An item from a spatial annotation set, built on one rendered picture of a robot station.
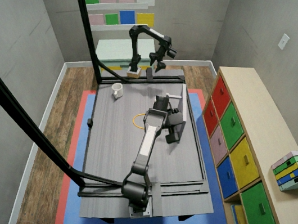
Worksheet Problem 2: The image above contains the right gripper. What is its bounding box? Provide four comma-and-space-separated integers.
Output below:
164, 102, 180, 144

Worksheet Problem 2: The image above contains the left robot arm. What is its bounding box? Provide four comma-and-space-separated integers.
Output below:
129, 25, 177, 73

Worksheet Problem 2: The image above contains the white mug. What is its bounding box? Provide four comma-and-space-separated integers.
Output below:
112, 83, 123, 98

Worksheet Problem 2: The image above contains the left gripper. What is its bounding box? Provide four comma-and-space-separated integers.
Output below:
150, 51, 166, 73

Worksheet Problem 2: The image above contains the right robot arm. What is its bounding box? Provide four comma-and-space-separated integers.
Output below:
121, 95, 183, 213

